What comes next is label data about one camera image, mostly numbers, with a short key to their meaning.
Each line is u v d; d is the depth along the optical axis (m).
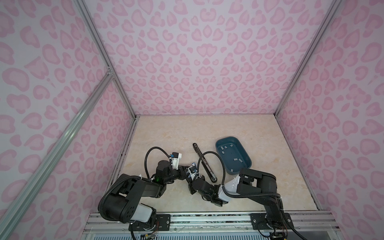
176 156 0.80
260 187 0.49
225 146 1.01
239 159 0.95
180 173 0.77
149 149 0.71
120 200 0.43
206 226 0.72
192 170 0.77
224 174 0.68
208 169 0.89
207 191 0.68
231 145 1.01
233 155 0.99
